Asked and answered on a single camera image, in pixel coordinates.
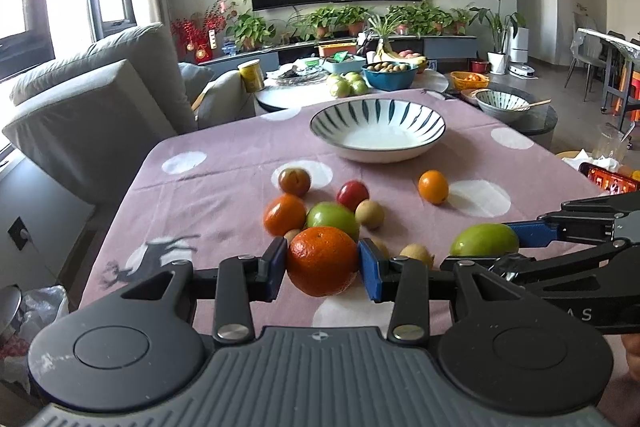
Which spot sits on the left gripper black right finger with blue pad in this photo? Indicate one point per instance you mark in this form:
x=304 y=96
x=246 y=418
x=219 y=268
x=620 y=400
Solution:
x=409 y=285

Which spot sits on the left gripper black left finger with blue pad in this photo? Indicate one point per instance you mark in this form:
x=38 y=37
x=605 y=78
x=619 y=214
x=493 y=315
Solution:
x=235 y=284

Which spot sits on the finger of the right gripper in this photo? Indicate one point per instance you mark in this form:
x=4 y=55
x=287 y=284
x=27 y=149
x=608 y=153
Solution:
x=525 y=264
x=589 y=221

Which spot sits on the green apple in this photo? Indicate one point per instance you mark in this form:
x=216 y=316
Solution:
x=485 y=240
x=331 y=214

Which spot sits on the large orange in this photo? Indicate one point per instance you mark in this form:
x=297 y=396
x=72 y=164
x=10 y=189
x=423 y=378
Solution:
x=322 y=261

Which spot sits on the tan kiwi near gripper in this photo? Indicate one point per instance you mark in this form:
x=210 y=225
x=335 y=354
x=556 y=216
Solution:
x=418 y=252

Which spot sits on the red patterned box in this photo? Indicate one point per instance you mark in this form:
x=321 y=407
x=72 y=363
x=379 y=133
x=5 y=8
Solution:
x=608 y=181

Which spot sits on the tan kiwi middle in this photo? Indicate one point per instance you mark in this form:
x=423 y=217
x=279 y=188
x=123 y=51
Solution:
x=370 y=214

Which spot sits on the orange tangerine left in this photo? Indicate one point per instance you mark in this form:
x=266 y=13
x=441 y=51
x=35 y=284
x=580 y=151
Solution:
x=285 y=213

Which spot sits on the mauve polka dot tablecloth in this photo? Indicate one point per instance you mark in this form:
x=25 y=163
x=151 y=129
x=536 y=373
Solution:
x=201 y=196

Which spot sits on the small orange at right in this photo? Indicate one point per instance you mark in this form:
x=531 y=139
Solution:
x=433 y=187

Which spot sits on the green apple in pile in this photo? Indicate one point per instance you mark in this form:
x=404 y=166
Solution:
x=331 y=214

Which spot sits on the red apple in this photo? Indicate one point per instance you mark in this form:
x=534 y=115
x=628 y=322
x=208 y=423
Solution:
x=351 y=194

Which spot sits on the dark brownish fruit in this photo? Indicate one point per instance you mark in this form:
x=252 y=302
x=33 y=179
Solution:
x=294 y=181

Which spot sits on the striped white ceramic bowl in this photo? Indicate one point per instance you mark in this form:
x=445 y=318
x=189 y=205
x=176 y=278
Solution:
x=378 y=130

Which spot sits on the small striped bowl with spoon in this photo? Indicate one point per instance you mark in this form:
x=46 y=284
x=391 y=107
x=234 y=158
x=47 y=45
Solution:
x=505 y=107

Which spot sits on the dining chair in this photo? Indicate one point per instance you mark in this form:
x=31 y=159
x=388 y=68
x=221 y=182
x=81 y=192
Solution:
x=586 y=49

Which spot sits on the round coffee table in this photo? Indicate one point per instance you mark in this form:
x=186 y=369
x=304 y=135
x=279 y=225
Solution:
x=272 y=99

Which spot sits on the tall potted plant white pot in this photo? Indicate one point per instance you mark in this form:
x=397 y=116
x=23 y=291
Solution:
x=501 y=26

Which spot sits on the orange tray of fruit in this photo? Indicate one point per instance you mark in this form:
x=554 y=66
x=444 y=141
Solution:
x=469 y=80

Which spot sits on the green apples on coffee table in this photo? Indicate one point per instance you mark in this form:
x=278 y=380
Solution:
x=351 y=83

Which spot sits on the blue bowl of fruit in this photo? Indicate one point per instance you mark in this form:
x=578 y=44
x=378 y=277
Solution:
x=390 y=76

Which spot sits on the yellow tin can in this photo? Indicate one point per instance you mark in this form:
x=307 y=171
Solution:
x=252 y=76

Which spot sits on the grey sofa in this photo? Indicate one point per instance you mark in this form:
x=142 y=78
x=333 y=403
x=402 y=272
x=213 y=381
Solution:
x=90 y=120

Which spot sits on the tv console cabinet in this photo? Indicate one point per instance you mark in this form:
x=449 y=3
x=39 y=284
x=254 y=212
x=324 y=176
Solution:
x=443 y=53

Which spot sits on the red flower decoration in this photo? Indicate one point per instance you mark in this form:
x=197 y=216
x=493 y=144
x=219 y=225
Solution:
x=201 y=36

